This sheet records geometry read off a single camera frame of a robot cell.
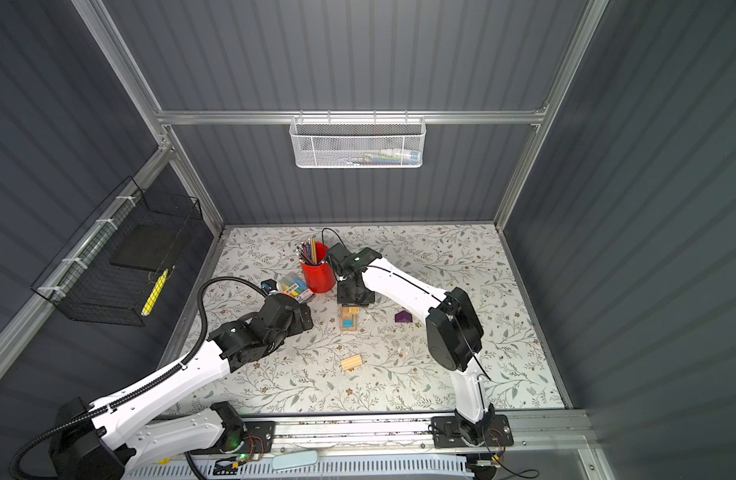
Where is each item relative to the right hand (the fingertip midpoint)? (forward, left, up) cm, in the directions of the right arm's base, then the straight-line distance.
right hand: (352, 304), depth 87 cm
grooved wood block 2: (-14, 0, -9) cm, 16 cm away
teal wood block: (-3, +2, -6) cm, 7 cm away
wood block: (-4, +2, -9) cm, 10 cm away
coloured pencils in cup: (+18, +14, +3) cm, 23 cm away
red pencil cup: (+10, +11, 0) cm, 15 cm away
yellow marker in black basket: (-4, +44, +19) cm, 48 cm away
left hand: (-6, +14, +5) cm, 16 cm away
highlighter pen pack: (+10, +20, -7) cm, 23 cm away
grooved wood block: (-3, 0, +1) cm, 3 cm away
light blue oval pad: (-37, +12, -6) cm, 39 cm away
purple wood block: (0, -16, -9) cm, 18 cm away
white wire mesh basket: (+59, 0, +17) cm, 61 cm away
